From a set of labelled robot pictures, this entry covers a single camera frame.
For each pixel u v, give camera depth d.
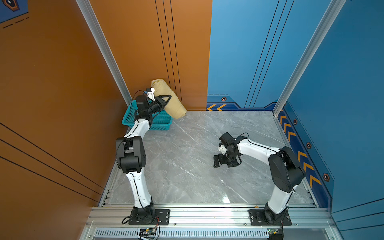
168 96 0.88
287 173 0.48
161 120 1.02
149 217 0.68
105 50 0.83
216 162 0.81
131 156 0.55
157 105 0.83
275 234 0.71
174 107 0.87
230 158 0.77
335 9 0.70
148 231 0.71
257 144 0.59
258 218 0.72
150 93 0.85
